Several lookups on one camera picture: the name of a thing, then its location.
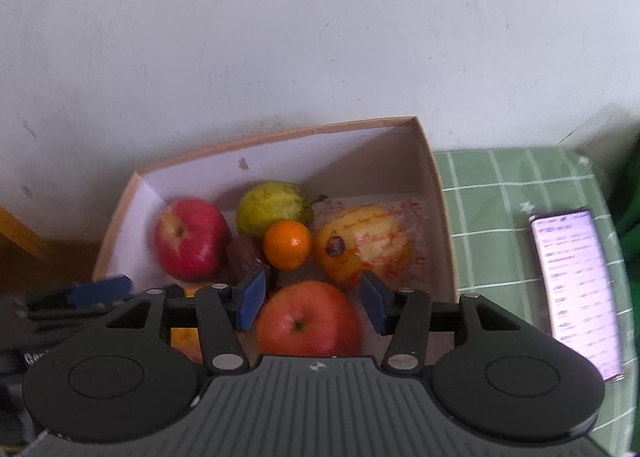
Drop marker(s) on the wrapped yellow fruit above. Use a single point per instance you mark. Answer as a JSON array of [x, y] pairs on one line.
[[186, 340], [385, 238]]

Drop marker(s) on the wrapped yellow fruit left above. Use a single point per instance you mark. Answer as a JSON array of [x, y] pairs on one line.
[[186, 340]]

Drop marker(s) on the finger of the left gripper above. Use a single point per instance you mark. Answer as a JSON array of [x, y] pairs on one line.
[[88, 294]]

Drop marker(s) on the bright green cloth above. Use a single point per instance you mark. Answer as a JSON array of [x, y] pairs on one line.
[[625, 206]]

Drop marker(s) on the large red apple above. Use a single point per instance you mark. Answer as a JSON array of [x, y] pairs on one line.
[[190, 240]]

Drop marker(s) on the small orange tangerine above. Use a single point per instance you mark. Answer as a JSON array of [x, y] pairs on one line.
[[287, 244]]

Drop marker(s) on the wrapped yellow fruit right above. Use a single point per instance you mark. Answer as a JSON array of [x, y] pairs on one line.
[[385, 238]]

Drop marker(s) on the orange-red apple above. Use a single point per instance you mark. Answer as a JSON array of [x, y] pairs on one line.
[[310, 319]]

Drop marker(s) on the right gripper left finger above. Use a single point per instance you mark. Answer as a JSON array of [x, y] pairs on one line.
[[222, 311]]

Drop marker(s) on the green pear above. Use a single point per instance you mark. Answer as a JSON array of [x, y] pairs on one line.
[[273, 201]]

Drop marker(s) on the green checkered tablecloth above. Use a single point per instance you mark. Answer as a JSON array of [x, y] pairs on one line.
[[490, 196]]

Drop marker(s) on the smartphone with lit screen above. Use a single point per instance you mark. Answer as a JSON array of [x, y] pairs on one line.
[[578, 286]]

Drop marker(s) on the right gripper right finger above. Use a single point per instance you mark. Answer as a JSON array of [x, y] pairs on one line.
[[404, 315]]

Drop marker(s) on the brown cardboard box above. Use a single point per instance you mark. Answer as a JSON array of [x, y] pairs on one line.
[[355, 163]]

